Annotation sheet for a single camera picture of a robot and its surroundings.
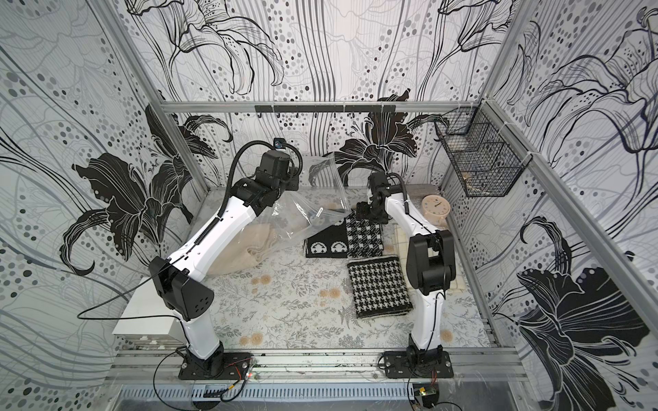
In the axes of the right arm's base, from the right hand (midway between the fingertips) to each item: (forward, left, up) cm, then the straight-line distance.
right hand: (370, 213), depth 97 cm
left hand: (0, +28, +21) cm, 35 cm away
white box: (-43, +51, +25) cm, 71 cm away
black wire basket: (+10, -40, +18) cm, 45 cm away
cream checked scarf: (-9, -10, -9) cm, 16 cm away
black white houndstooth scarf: (-27, -1, -6) cm, 28 cm away
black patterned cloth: (-7, +7, -6) cm, 11 cm away
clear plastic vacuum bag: (+17, +20, -9) cm, 28 cm away
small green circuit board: (-55, -12, -11) cm, 57 cm away
